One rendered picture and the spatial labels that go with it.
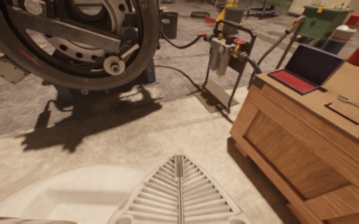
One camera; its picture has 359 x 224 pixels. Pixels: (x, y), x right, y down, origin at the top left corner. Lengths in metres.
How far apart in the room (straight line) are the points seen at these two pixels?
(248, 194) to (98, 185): 0.69
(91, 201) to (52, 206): 0.10
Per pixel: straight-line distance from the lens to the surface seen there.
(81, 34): 0.84
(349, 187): 0.71
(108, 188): 0.46
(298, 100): 0.64
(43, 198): 0.55
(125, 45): 0.88
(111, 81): 0.95
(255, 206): 0.87
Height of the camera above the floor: 0.76
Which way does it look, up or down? 45 degrees down
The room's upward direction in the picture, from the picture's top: 2 degrees clockwise
